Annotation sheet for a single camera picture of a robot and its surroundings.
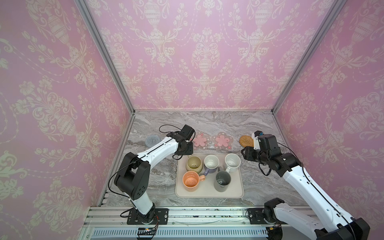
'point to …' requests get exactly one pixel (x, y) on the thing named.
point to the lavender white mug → (211, 163)
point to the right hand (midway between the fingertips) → (245, 151)
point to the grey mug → (223, 179)
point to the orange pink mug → (191, 180)
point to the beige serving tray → (209, 175)
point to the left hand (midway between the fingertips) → (189, 152)
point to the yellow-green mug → (194, 163)
